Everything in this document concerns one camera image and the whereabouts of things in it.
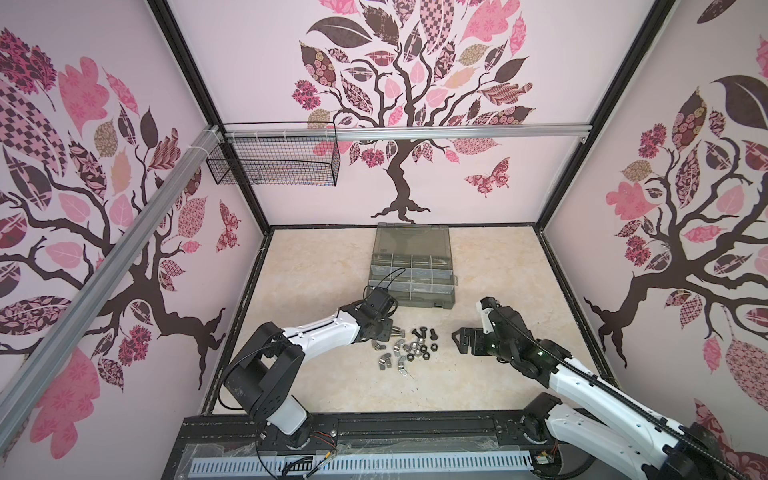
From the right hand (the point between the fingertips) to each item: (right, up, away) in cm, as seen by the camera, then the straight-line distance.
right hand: (464, 332), depth 82 cm
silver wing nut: (-22, -9, +3) cm, 24 cm away
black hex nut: (-8, -6, +6) cm, 11 cm away
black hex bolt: (-8, -3, +8) cm, 12 cm away
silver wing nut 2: (-18, -10, +2) cm, 20 cm away
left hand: (-24, -2, +8) cm, 25 cm away
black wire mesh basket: (-70, +61, +40) cm, 101 cm away
